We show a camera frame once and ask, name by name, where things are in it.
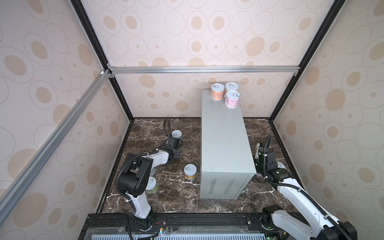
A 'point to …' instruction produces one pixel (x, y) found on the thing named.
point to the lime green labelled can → (152, 185)
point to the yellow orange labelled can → (190, 171)
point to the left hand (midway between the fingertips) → (176, 147)
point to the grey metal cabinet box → (226, 164)
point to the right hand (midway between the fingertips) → (246, 156)
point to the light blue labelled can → (177, 133)
